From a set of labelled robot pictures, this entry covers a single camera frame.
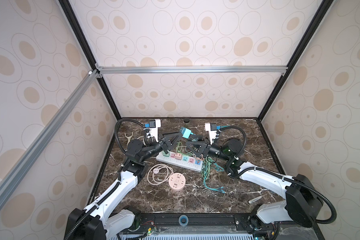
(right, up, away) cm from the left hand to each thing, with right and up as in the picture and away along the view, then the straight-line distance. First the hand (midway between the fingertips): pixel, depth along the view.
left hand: (184, 137), depth 61 cm
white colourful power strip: (-2, -16, +31) cm, 35 cm away
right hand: (+1, -3, +2) cm, 4 cm away
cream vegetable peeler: (-39, -2, +44) cm, 59 cm away
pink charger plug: (-4, -13, +30) cm, 33 cm away
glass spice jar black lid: (+2, +11, +45) cm, 46 cm away
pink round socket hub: (-4, -26, +24) cm, 36 cm away
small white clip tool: (+38, -35, +20) cm, 55 cm away
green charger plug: (-10, -12, +33) cm, 37 cm away
